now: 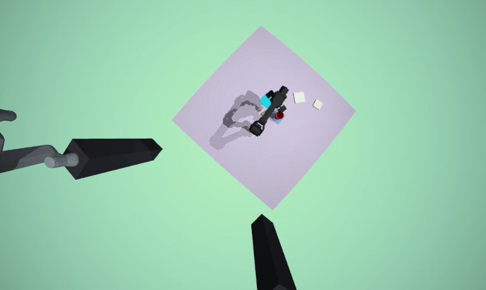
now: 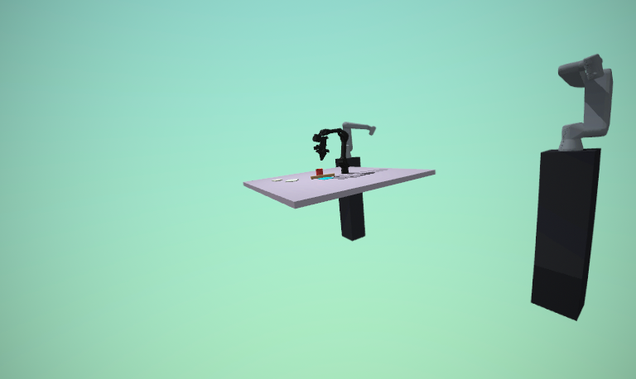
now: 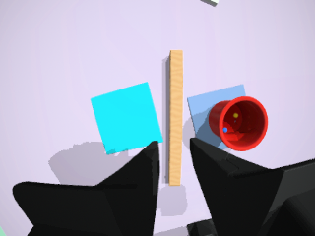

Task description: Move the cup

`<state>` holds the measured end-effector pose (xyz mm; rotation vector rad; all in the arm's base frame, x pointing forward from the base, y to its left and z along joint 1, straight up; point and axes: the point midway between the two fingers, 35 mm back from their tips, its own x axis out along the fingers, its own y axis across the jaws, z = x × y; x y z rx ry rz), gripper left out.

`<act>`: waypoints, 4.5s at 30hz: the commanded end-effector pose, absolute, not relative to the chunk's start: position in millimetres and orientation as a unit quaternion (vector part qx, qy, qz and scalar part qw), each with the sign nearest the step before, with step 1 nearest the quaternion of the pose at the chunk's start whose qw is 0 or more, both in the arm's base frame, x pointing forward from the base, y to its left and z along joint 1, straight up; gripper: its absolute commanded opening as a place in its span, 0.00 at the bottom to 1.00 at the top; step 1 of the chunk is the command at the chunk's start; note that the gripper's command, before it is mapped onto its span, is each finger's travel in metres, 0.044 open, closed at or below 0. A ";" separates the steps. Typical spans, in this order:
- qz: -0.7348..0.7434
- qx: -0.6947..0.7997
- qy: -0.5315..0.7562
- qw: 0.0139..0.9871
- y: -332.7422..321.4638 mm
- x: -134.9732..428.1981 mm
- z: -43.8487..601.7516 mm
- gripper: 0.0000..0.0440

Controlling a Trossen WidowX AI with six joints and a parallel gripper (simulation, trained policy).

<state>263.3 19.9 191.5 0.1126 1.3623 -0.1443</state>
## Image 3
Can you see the red cup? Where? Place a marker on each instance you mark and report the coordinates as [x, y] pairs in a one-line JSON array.
[[244, 132]]

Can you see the tan wooden bar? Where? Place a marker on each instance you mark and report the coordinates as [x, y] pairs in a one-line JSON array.
[[176, 73]]

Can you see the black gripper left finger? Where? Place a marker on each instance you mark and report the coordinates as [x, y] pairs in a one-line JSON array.
[[124, 204]]

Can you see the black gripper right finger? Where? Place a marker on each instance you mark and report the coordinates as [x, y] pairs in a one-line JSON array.
[[244, 198]]

